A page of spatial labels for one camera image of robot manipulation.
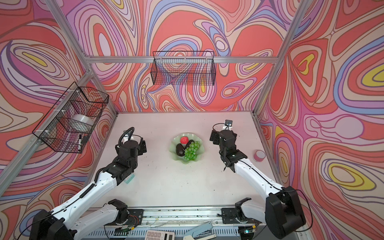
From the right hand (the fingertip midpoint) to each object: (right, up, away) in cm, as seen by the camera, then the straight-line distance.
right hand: (221, 134), depth 84 cm
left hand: (-48, -3, -4) cm, 49 cm away
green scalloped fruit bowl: (-28, -5, +14) cm, 31 cm away
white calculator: (-32, -46, -17) cm, 58 cm away
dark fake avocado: (-25, -10, +7) cm, 27 cm away
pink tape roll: (+25, -14, +8) cm, 30 cm away
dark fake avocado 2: (-19, -7, +11) cm, 23 cm away
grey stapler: (-12, -44, -17) cm, 49 cm away
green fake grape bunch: (-18, -11, +5) cm, 22 cm away
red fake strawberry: (-22, -5, +11) cm, 25 cm away
